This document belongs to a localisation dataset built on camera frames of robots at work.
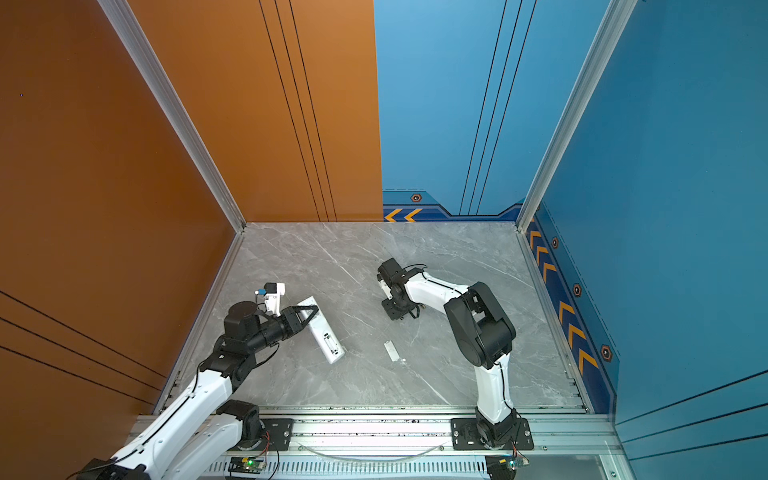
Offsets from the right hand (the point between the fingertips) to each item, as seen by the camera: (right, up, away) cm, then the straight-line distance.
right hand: (395, 310), depth 96 cm
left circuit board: (-36, -32, -25) cm, 54 cm away
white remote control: (-17, -5, -20) cm, 26 cm away
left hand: (-21, +4, -18) cm, 28 cm away
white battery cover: (-1, -10, -9) cm, 14 cm away
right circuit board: (+25, -32, -26) cm, 48 cm away
